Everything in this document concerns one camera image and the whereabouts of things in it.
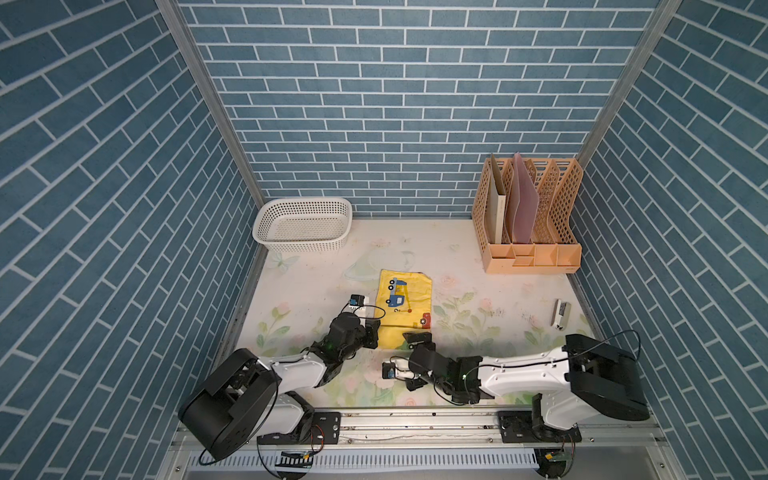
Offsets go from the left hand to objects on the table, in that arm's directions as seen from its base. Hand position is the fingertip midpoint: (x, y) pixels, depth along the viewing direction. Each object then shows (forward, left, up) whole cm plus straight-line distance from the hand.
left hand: (387, 325), depth 87 cm
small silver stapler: (+4, -54, -1) cm, 54 cm away
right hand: (-7, -6, +2) cm, 10 cm away
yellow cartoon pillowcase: (+9, -5, -4) cm, 11 cm away
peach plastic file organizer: (+27, -57, +6) cm, 64 cm away
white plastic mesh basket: (+45, +35, -4) cm, 58 cm away
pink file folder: (+32, -42, +21) cm, 57 cm away
